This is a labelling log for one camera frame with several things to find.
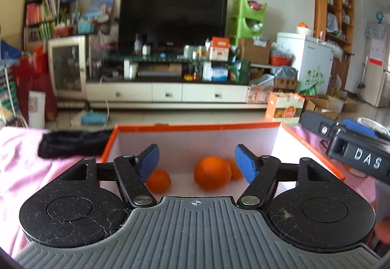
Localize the large orange fruit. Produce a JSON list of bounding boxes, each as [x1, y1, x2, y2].
[[194, 157, 231, 191]]

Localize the black fuzzy cloth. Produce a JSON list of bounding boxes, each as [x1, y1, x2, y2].
[[38, 129, 113, 159]]

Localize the pink floral bedsheet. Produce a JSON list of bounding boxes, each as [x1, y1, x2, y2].
[[1, 126, 376, 257]]

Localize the small orange mandarin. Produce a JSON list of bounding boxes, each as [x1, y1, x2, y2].
[[228, 160, 243, 180]]

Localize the orange cardboard box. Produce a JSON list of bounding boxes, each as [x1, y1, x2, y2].
[[101, 122, 345, 199]]

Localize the white tv cabinet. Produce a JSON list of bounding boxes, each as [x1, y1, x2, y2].
[[83, 54, 266, 109]]

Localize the red shopping bag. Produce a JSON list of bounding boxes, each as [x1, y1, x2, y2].
[[13, 45, 58, 122]]

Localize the white glass door cabinet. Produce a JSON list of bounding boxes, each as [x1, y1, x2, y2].
[[48, 35, 88, 100]]

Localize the brown cardboard box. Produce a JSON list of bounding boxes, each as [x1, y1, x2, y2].
[[238, 38, 272, 65]]

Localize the wooden shelving unit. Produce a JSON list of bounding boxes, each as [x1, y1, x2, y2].
[[314, 0, 355, 89]]

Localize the red white carton box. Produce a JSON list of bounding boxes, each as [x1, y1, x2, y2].
[[209, 37, 229, 62]]

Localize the green stacked plastic bins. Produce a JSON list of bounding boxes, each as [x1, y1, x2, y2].
[[227, 0, 267, 46]]

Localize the black flat television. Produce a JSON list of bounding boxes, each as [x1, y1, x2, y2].
[[118, 0, 227, 54]]

